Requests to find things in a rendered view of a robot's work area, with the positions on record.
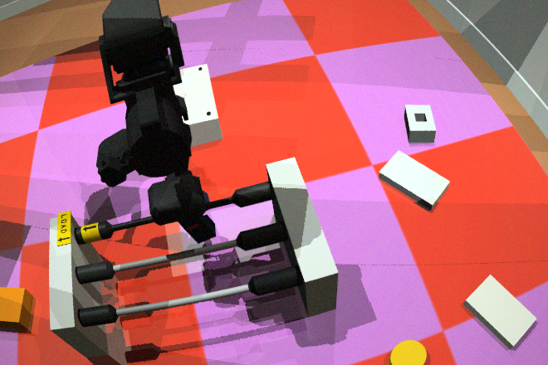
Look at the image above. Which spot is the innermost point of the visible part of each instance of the yellow cylinder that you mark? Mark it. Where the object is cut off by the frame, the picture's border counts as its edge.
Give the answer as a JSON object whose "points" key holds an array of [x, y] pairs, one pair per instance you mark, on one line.
{"points": [[408, 352]]}

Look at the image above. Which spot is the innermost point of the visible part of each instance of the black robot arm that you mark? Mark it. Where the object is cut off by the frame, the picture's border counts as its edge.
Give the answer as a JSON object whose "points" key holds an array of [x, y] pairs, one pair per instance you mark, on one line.
{"points": [[135, 42]]}

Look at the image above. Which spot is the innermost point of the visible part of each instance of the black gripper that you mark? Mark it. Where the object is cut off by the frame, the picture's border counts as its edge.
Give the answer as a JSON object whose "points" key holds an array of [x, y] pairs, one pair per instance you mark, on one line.
{"points": [[180, 196]]}

